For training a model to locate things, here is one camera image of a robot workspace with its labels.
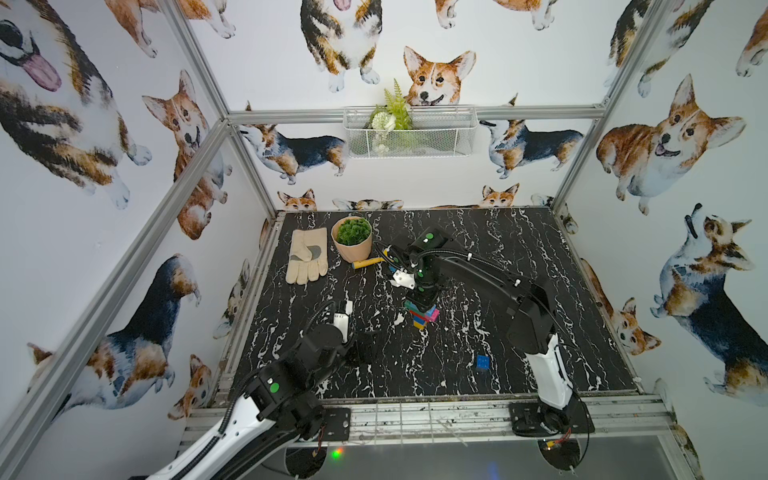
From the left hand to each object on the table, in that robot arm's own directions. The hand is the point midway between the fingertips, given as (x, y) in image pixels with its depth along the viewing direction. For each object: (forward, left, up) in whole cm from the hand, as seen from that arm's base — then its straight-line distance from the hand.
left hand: (372, 329), depth 73 cm
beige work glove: (+34, +25, -16) cm, 45 cm away
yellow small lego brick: (+6, -13, -13) cm, 19 cm away
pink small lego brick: (+6, -16, -5) cm, 18 cm away
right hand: (+8, -13, -4) cm, 15 cm away
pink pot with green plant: (+34, +9, -7) cm, 36 cm away
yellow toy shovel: (+29, +8, -15) cm, 33 cm away
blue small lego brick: (+7, -12, -11) cm, 18 cm away
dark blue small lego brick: (-4, -29, -14) cm, 33 cm away
